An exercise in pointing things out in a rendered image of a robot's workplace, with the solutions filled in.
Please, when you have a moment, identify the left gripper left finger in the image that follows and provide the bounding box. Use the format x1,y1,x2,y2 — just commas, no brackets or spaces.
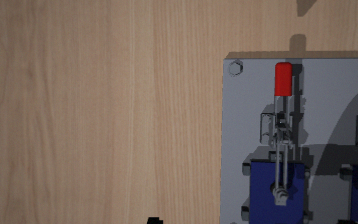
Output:
147,217,163,224

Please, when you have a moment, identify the toggle clamp with red handle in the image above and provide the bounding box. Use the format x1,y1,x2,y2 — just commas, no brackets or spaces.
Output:
260,62,295,206

